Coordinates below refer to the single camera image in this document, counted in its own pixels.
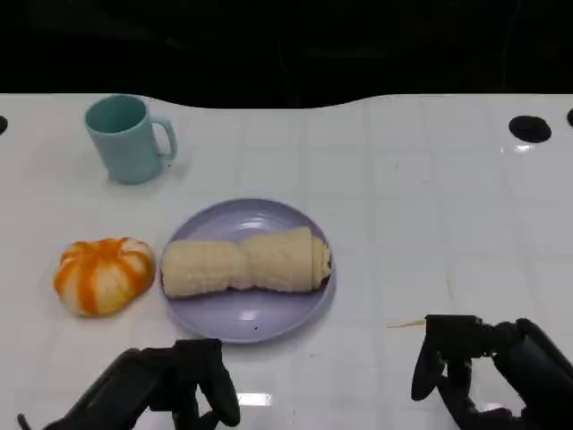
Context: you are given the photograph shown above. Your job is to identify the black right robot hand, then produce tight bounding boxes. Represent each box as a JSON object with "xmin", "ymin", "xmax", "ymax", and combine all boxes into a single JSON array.
[{"xmin": 410, "ymin": 313, "xmax": 573, "ymax": 430}]

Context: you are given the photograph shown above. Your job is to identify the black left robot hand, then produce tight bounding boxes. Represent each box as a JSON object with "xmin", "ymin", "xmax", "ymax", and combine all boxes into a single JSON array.
[{"xmin": 47, "ymin": 339, "xmax": 242, "ymax": 430}]

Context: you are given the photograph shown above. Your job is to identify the orange and white bread roll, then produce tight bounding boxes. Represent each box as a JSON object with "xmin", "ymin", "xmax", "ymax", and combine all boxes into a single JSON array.
[{"xmin": 53, "ymin": 236, "xmax": 157, "ymax": 319}]

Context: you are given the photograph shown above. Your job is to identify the lilac plate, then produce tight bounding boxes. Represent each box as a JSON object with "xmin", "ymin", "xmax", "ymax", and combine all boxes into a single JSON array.
[{"xmin": 159, "ymin": 198, "xmax": 338, "ymax": 345}]

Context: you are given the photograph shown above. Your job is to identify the pale green mug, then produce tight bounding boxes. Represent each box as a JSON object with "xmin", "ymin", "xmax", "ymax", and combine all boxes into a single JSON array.
[{"xmin": 84, "ymin": 93, "xmax": 179, "ymax": 186}]

